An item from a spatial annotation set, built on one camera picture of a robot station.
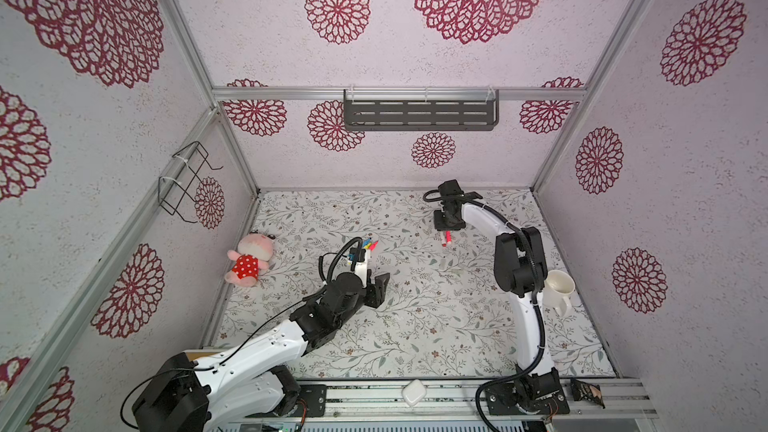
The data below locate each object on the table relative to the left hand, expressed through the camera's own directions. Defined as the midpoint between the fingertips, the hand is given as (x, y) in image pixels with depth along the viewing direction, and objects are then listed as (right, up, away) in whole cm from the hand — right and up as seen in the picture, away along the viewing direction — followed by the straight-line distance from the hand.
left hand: (380, 278), depth 80 cm
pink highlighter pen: (+24, +9, +26) cm, 37 cm away
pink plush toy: (-40, +5, +15) cm, 43 cm away
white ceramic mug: (+55, -5, +12) cm, 57 cm away
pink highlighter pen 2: (-3, +6, +24) cm, 25 cm away
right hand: (+23, +16, +26) cm, 38 cm away
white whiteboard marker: (+23, +9, +25) cm, 35 cm away
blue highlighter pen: (-6, +8, -13) cm, 16 cm away
